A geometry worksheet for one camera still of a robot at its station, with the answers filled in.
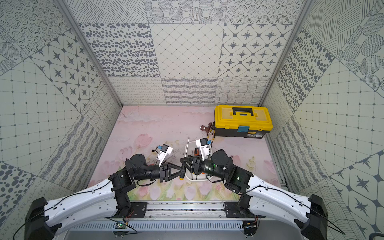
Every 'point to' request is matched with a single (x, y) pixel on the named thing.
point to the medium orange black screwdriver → (196, 152)
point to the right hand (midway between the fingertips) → (183, 161)
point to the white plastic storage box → (191, 149)
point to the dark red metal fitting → (206, 129)
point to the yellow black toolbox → (238, 121)
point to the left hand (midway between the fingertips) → (184, 168)
